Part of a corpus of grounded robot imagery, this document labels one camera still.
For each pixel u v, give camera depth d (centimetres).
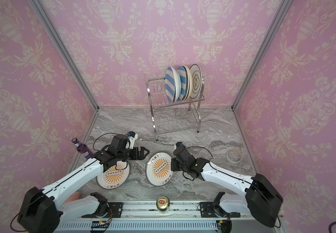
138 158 72
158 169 86
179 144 76
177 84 75
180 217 73
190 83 76
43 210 39
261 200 41
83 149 83
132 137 74
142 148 74
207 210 73
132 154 72
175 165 73
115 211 74
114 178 85
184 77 78
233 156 94
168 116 112
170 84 83
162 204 67
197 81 84
